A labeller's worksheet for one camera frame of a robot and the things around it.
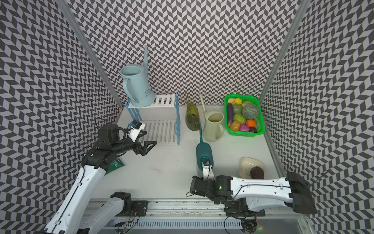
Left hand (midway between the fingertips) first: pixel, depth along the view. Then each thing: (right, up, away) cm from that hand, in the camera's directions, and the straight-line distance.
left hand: (149, 139), depth 71 cm
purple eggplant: (+48, +17, +33) cm, 61 cm away
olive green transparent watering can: (+21, +12, +28) cm, 37 cm away
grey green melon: (+60, +15, +26) cm, 67 cm away
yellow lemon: (+55, +23, +37) cm, 70 cm away
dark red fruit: (+57, -21, +9) cm, 62 cm away
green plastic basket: (+68, +26, +40) cm, 83 cm away
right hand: (+28, -23, +4) cm, 37 cm away
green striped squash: (+53, +11, +28) cm, 61 cm away
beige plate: (+54, -18, +16) cm, 59 cm away
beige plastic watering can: (+34, +3, +17) cm, 38 cm away
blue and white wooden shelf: (-2, +10, +34) cm, 35 cm away
